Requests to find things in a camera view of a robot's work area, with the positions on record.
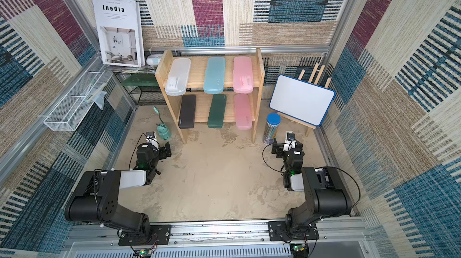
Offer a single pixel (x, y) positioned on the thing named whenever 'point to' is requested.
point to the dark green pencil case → (217, 112)
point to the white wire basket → (71, 111)
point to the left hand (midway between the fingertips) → (158, 143)
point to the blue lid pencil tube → (272, 123)
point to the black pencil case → (188, 112)
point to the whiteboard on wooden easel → (304, 102)
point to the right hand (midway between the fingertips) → (286, 137)
